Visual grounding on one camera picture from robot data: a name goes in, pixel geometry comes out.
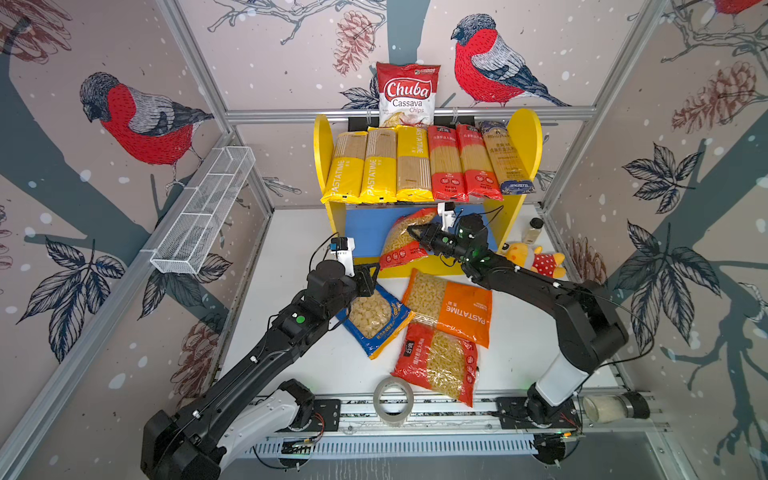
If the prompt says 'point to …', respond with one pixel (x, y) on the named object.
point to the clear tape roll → (389, 420)
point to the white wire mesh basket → (187, 242)
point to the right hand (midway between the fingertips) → (402, 235)
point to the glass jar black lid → (606, 408)
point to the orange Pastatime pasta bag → (461, 308)
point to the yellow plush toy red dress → (531, 258)
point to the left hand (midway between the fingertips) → (375, 265)
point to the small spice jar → (535, 225)
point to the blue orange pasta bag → (377, 321)
